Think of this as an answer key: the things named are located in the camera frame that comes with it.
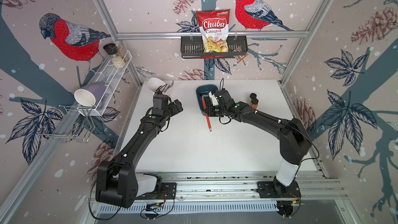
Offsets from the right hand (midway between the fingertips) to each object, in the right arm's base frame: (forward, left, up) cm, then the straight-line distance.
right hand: (204, 109), depth 87 cm
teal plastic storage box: (+24, +1, -9) cm, 26 cm away
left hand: (+1, +15, +5) cm, 15 cm away
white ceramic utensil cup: (+20, +34, +1) cm, 39 cm away
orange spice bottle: (+11, -32, -7) cm, 35 cm away
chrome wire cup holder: (-20, +54, +17) cm, 60 cm away
